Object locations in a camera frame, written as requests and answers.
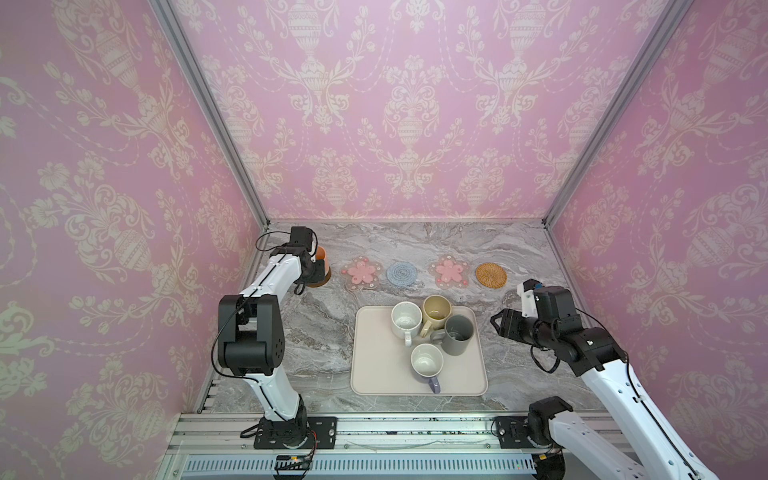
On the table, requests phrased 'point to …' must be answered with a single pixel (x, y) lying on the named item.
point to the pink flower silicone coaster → (361, 273)
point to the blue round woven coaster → (401, 274)
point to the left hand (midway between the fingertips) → (315, 273)
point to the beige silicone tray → (380, 359)
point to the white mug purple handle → (428, 360)
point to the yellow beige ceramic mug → (436, 310)
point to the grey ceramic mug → (454, 337)
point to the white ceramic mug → (406, 318)
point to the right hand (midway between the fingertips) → (500, 320)
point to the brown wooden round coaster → (326, 280)
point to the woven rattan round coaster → (491, 275)
